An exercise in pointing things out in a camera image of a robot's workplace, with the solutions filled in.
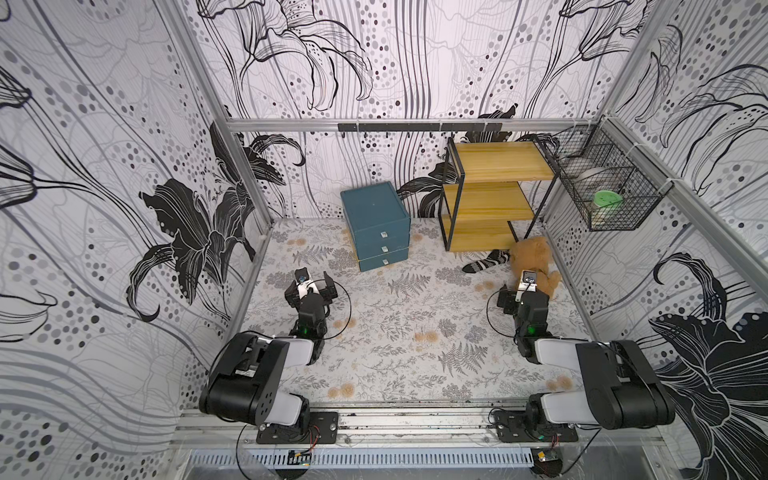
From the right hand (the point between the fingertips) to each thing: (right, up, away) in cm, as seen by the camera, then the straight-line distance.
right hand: (524, 284), depth 91 cm
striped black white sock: (-4, +8, +14) cm, 17 cm away
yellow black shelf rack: (-9, +33, +9) cm, 35 cm away
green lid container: (+17, +25, -12) cm, 33 cm away
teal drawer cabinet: (-45, +19, 0) cm, 49 cm away
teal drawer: (-48, +11, +2) cm, 49 cm away
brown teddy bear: (+4, +9, +3) cm, 11 cm away
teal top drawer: (-44, +16, 0) cm, 47 cm away
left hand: (-65, +1, -1) cm, 65 cm away
